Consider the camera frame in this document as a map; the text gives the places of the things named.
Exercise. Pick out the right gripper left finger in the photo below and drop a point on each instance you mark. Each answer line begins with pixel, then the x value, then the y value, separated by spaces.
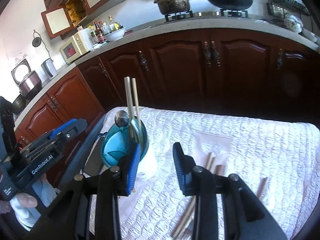
pixel 128 170

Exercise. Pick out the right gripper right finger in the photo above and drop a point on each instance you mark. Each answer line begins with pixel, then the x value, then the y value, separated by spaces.
pixel 188 180

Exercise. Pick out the light chopstick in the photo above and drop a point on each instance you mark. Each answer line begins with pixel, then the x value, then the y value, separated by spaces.
pixel 135 95
pixel 128 92

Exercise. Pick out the metal spoon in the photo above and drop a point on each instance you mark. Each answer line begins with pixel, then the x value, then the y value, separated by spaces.
pixel 121 119

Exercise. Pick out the dark wooden kitchen cabinets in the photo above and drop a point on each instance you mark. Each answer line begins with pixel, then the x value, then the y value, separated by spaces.
pixel 175 64

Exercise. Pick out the grey kitchen countertop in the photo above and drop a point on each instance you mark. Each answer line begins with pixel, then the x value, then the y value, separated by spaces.
pixel 150 32

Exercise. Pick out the left white gloved hand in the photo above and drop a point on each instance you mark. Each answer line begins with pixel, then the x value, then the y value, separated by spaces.
pixel 24 205

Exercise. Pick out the white cup teal rim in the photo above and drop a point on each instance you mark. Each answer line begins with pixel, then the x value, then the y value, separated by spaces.
pixel 116 145

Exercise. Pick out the rice cooker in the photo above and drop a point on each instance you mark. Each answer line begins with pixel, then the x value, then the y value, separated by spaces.
pixel 27 80

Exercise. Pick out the white quilted table cloth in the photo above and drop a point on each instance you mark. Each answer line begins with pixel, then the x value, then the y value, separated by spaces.
pixel 286 153

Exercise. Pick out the steel kettle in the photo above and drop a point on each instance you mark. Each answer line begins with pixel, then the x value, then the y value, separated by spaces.
pixel 49 69

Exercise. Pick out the sauce bottle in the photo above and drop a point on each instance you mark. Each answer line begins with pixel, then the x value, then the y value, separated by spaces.
pixel 99 33

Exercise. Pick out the white bowl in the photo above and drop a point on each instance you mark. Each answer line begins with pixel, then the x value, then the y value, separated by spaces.
pixel 115 35

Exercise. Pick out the cream microwave oven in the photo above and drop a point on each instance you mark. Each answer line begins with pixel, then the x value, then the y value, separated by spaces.
pixel 77 45

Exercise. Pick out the gas stove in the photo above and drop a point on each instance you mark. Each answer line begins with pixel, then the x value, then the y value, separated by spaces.
pixel 221 13

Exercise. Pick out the speckled cooking pot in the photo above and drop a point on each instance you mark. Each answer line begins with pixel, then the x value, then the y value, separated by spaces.
pixel 168 7

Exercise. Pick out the dish rack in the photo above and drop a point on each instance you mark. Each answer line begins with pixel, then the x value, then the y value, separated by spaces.
pixel 290 14

